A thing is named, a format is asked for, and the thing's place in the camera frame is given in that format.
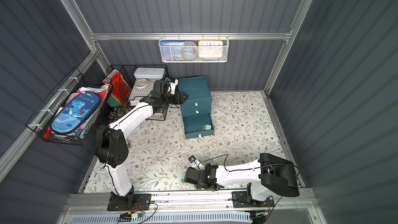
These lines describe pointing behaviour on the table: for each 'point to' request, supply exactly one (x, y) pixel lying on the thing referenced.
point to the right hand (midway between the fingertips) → (201, 173)
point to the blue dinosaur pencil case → (75, 113)
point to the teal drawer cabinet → (198, 120)
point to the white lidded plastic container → (149, 72)
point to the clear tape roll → (141, 83)
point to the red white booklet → (119, 87)
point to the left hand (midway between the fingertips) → (186, 97)
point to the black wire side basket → (73, 86)
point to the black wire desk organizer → (132, 83)
